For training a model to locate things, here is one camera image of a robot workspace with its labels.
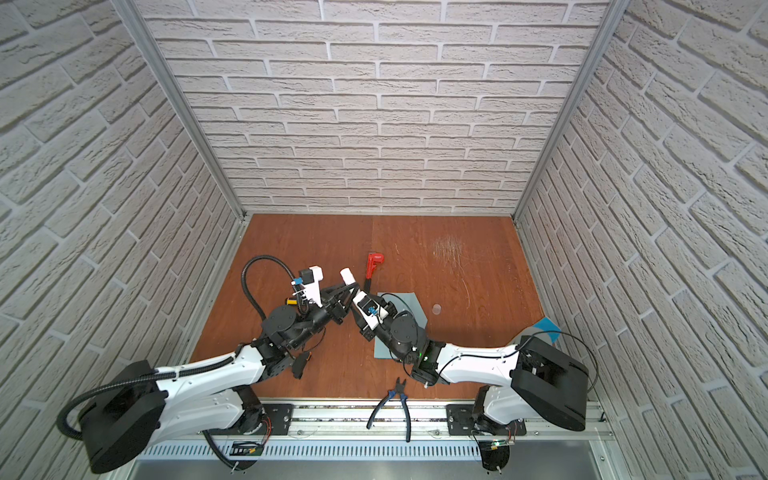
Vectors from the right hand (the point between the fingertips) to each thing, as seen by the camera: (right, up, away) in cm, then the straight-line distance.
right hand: (358, 297), depth 73 cm
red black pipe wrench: (+2, +8, +31) cm, 32 cm away
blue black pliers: (+11, -26, +5) cm, 28 cm away
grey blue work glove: (+57, -12, +16) cm, 60 cm away
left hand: (0, +4, -2) cm, 4 cm away
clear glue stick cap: (+23, -8, +21) cm, 32 cm away
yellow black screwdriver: (-24, -5, +19) cm, 31 cm away
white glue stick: (-2, +5, -2) cm, 6 cm away
